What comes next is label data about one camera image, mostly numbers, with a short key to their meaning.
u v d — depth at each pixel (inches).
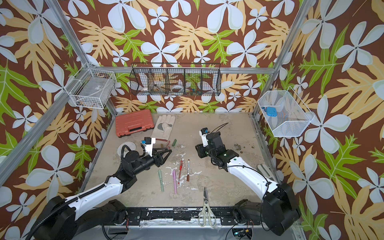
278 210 15.8
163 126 43.6
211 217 29.5
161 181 33.8
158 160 26.7
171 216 29.5
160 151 27.7
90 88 33.9
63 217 15.8
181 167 36.0
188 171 35.6
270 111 34.0
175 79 38.1
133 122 42.6
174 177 34.1
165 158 28.3
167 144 40.0
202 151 28.8
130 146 39.4
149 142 26.9
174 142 40.4
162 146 40.1
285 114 33.1
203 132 28.4
